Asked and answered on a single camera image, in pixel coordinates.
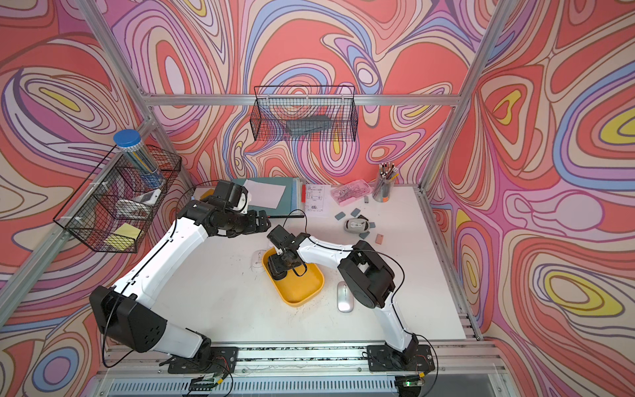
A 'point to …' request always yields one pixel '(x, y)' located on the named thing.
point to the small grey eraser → (366, 199)
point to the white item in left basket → (148, 198)
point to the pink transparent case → (348, 192)
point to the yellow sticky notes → (124, 237)
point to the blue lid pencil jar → (145, 168)
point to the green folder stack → (291, 202)
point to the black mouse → (356, 226)
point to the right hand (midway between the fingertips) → (282, 270)
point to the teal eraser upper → (355, 212)
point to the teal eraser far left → (340, 215)
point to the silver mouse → (345, 298)
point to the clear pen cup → (387, 174)
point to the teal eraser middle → (372, 224)
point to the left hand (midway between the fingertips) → (262, 225)
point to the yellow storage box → (295, 290)
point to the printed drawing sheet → (317, 198)
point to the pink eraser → (379, 238)
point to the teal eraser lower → (364, 235)
